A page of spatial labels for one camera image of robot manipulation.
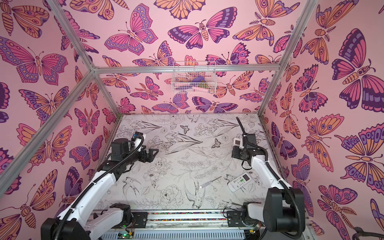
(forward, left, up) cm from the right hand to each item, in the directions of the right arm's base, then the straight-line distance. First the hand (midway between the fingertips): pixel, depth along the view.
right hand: (238, 150), depth 88 cm
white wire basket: (+41, +26, +23) cm, 54 cm away
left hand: (-3, +49, +8) cm, 49 cm away
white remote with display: (-17, +3, -9) cm, 19 cm away
